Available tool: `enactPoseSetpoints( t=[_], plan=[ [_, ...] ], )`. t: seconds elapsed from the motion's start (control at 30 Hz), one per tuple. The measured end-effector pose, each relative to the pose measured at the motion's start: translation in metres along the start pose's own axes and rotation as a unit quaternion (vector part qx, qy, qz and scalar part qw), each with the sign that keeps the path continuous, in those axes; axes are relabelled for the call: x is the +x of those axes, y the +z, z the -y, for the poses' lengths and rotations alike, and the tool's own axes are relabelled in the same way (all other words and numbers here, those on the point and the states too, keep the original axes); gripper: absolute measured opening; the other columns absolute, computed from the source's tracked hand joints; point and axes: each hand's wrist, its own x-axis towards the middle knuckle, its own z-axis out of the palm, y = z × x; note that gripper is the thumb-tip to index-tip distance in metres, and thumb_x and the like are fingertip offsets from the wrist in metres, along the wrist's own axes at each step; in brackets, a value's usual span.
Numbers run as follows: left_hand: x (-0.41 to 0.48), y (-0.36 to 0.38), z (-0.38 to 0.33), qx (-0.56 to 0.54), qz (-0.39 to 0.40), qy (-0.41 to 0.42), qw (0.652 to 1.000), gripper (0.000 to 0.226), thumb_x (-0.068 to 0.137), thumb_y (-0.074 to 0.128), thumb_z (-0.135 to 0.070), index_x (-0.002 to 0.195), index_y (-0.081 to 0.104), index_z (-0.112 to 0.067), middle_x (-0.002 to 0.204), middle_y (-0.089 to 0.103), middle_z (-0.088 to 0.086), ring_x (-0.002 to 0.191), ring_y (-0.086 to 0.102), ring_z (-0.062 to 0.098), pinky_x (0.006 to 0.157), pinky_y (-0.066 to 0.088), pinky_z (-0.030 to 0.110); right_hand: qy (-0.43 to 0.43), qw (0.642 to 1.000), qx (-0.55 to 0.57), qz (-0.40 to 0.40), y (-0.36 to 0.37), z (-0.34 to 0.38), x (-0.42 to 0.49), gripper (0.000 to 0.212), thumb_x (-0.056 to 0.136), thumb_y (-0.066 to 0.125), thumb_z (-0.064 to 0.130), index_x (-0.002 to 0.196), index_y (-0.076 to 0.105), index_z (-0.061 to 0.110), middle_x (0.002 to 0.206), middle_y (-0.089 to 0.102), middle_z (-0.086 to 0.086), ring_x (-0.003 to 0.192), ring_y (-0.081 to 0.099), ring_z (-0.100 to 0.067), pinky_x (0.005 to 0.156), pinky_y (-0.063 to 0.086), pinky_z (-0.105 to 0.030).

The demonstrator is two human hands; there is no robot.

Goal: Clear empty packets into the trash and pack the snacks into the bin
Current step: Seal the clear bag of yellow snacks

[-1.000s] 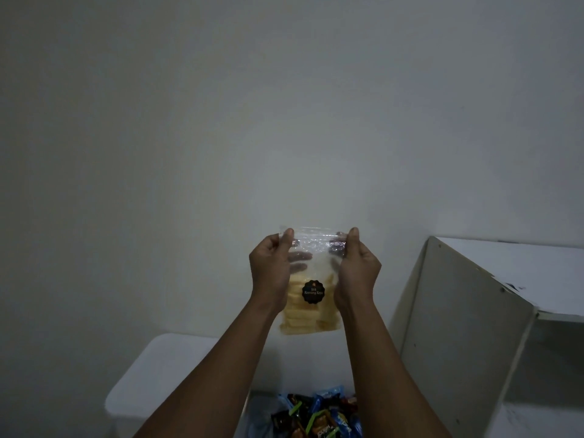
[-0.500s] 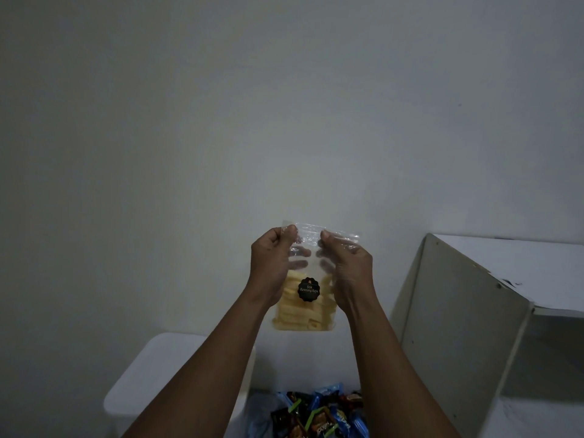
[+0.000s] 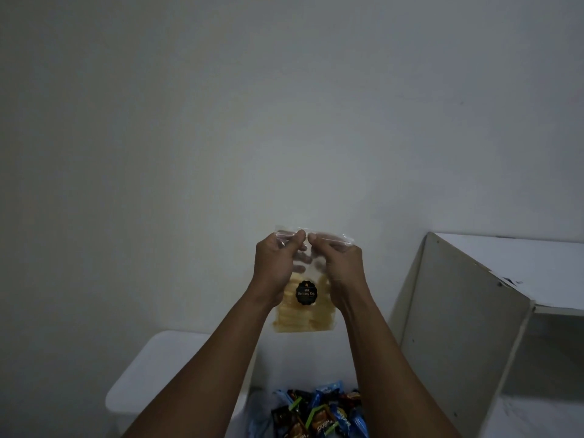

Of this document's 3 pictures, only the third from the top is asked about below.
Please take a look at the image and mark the person's right hand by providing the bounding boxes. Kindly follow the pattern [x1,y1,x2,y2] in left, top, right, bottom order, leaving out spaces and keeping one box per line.
[308,232,371,311]

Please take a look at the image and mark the pile of snack packets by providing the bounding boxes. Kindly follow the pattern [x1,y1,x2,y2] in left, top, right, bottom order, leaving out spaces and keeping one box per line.
[270,381,368,438]

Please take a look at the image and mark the white shelf cabinet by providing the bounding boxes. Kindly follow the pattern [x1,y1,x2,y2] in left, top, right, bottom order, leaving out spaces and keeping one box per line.
[390,231,584,438]

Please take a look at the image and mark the person's left forearm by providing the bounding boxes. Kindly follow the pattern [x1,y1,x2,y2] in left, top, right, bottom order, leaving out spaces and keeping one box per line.
[122,287,286,438]

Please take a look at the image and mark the person's left hand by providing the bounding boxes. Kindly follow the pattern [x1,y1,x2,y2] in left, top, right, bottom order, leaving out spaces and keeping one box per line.
[250,230,313,307]

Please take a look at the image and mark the clear plastic bag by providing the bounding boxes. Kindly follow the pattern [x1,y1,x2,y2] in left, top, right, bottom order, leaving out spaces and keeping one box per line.
[244,388,283,438]

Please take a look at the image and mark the clear bag of yellow chips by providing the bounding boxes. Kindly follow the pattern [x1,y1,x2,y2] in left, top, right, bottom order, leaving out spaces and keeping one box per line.
[272,224,356,334]

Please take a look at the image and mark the person's right forearm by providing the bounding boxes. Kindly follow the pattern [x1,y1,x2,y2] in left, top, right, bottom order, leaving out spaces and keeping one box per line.
[335,289,461,438]

